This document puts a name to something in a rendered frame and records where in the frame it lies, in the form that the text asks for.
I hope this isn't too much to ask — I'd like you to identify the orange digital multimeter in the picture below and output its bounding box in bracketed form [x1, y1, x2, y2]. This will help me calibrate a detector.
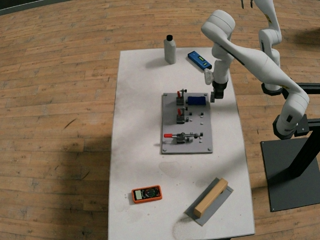
[132, 185, 162, 204]

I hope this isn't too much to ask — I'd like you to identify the white plastic bottle with black cap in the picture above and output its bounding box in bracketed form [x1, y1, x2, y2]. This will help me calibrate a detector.
[164, 35, 176, 64]

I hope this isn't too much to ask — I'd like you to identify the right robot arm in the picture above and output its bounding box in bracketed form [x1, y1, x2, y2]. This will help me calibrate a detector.
[254, 0, 282, 91]

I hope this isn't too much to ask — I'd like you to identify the blue spirit level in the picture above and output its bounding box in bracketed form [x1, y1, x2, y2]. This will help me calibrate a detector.
[188, 51, 212, 71]

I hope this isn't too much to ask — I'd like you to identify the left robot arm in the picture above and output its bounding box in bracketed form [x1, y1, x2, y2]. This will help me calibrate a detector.
[201, 10, 309, 135]

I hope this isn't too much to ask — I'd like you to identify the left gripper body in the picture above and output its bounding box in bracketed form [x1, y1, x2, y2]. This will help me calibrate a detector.
[204, 69, 229, 99]

